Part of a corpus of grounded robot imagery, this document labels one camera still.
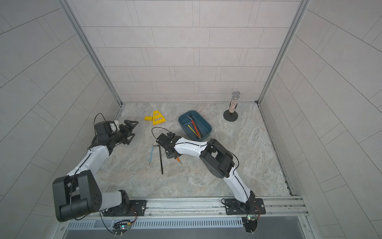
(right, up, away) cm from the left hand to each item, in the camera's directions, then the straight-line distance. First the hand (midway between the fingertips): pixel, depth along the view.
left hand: (139, 125), depth 85 cm
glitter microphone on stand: (+59, +6, +22) cm, 63 cm away
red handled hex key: (+30, 0, +19) cm, 36 cm away
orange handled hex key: (+23, -21, +2) cm, 31 cm away
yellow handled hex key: (+29, -4, +15) cm, 33 cm away
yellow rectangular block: (-3, +3, +21) cm, 21 cm away
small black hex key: (+12, -20, +2) cm, 23 cm away
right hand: (+19, -19, +8) cm, 28 cm away
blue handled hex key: (+6, -18, +5) cm, 20 cm away
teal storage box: (+39, -3, +16) cm, 42 cm away
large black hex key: (+33, -1, +17) cm, 37 cm away
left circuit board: (0, -44, -20) cm, 48 cm away
